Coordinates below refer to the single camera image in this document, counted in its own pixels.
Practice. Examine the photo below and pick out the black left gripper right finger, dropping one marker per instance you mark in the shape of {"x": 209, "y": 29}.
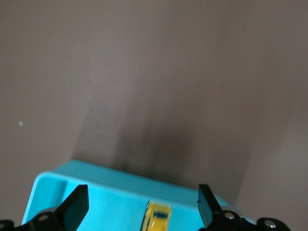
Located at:
{"x": 211, "y": 216}

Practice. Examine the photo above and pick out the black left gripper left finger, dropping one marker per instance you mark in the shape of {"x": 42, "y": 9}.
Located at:
{"x": 69, "y": 214}

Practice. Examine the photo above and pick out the yellow toy beetle car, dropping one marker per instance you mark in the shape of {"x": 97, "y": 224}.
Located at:
{"x": 156, "y": 221}

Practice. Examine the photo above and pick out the brown table cover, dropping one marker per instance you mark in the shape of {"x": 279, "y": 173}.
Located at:
{"x": 154, "y": 72}

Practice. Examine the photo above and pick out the turquoise plastic bin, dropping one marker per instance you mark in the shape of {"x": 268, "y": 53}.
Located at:
{"x": 108, "y": 192}

